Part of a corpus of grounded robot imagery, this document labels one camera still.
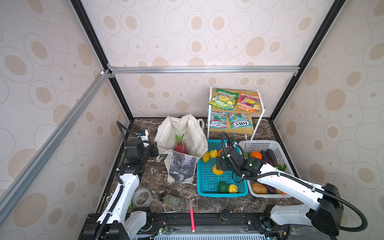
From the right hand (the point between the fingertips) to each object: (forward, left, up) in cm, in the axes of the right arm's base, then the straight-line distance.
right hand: (224, 160), depth 81 cm
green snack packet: (+22, 0, +23) cm, 32 cm away
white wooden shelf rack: (+23, -7, +21) cm, 32 cm away
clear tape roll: (-13, +47, -10) cm, 50 cm away
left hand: (+8, +35, +9) cm, 37 cm away
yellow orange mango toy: (-2, +3, -9) cm, 10 cm away
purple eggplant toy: (+7, -28, -10) cm, 31 cm away
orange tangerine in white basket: (+8, -22, -8) cm, 25 cm away
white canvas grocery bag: (-5, +23, +2) cm, 24 cm away
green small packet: (-19, +50, -12) cm, 55 cm away
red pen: (-26, +17, -12) cm, 34 cm away
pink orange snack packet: (+21, -13, +22) cm, 33 cm away
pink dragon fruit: (+14, +25, -6) cm, 29 cm away
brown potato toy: (-13, -18, -8) cm, 23 cm away
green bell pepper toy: (-12, +1, -8) cm, 15 cm away
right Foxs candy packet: (+26, -12, +4) cm, 29 cm away
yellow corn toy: (+7, +9, -9) cm, 15 cm away
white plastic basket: (+13, -20, -7) cm, 25 cm away
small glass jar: (-17, +28, -10) cm, 34 cm away
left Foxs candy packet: (+25, +1, +5) cm, 26 cm away
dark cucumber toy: (+7, -32, -10) cm, 34 cm away
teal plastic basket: (-9, +7, -13) cm, 17 cm away
